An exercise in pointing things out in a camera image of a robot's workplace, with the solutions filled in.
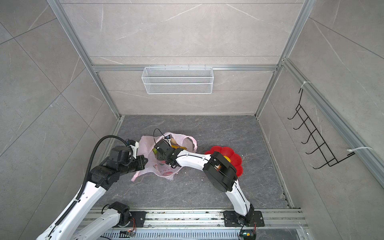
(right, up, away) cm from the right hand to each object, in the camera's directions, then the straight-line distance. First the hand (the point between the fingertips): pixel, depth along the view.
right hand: (162, 151), depth 92 cm
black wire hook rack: (+77, +6, -29) cm, 82 cm away
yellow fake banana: (+12, +5, -14) cm, 19 cm away
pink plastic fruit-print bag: (0, -6, -14) cm, 15 cm away
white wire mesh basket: (+9, +47, +9) cm, 49 cm away
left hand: (-4, 0, -16) cm, 17 cm away
